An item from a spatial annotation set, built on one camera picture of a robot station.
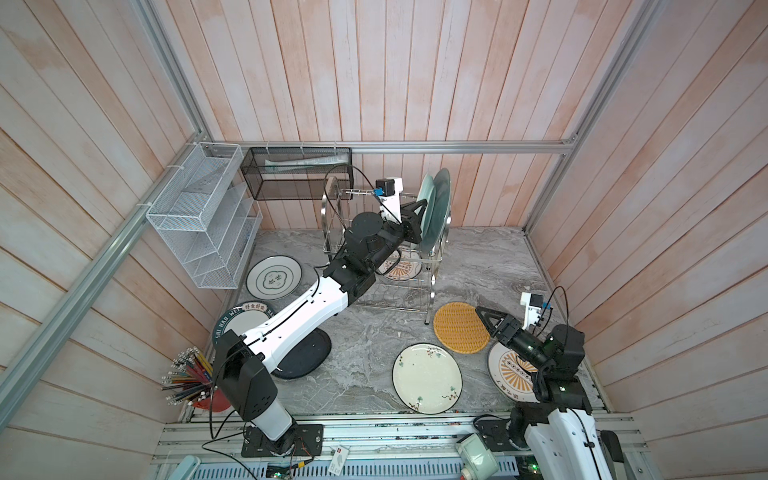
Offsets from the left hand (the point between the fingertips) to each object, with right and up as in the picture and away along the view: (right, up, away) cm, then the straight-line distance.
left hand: (428, 207), depth 65 cm
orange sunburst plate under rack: (0, -15, +42) cm, 45 cm away
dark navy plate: (-33, -41, +21) cm, 56 cm away
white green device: (+12, -58, +1) cm, 59 cm away
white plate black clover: (-49, -18, +40) cm, 65 cm away
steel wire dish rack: (0, -23, +37) cm, 43 cm away
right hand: (+15, -26, +9) cm, 31 cm away
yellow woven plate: (+15, -34, +28) cm, 46 cm away
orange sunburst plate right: (+27, -45, +19) cm, 56 cm away
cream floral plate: (+3, -45, +17) cm, 49 cm away
